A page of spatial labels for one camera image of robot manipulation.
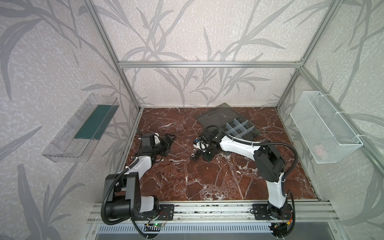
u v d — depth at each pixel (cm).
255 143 54
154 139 74
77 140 64
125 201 42
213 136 73
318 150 74
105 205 39
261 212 74
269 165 50
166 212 74
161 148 79
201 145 82
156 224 71
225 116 116
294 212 72
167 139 81
